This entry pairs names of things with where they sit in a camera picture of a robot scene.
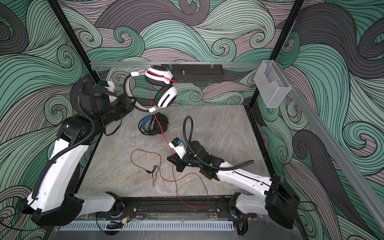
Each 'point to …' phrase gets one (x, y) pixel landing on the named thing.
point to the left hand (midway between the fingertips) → (137, 96)
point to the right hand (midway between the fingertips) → (168, 158)
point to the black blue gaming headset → (153, 124)
